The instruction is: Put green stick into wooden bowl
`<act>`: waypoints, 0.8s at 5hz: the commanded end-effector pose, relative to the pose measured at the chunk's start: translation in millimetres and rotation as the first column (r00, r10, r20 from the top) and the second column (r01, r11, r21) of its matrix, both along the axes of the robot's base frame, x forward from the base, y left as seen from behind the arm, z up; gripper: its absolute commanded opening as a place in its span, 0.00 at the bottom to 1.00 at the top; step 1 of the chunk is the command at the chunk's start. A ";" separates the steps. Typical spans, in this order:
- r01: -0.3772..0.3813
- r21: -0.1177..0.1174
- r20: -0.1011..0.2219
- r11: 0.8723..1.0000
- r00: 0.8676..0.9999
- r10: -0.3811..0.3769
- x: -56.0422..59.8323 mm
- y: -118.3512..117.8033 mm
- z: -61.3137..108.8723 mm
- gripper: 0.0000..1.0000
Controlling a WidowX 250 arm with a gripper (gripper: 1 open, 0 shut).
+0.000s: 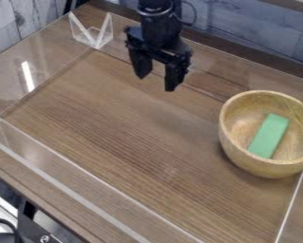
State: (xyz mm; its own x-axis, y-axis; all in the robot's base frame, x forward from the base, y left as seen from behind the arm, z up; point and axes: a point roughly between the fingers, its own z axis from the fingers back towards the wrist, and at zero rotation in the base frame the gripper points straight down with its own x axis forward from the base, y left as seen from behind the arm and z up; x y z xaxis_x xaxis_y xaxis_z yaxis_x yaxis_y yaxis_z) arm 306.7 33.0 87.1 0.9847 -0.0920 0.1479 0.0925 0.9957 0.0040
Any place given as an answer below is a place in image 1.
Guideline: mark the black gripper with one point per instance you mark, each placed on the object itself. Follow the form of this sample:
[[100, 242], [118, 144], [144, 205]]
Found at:
[[155, 40]]

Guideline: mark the wooden bowl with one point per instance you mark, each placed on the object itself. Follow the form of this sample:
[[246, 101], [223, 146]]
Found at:
[[241, 117]]

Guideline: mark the green stick block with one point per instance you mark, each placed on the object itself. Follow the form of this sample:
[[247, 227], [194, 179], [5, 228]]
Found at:
[[269, 136]]

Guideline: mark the clear acrylic corner bracket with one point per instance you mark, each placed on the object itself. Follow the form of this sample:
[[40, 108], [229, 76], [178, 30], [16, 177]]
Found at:
[[94, 37]]

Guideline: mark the clear acrylic tray wall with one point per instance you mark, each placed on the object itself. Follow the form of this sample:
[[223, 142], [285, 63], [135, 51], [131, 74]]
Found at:
[[95, 210]]

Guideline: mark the black table leg frame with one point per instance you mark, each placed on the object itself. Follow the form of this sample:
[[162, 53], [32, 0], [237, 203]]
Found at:
[[31, 231]]

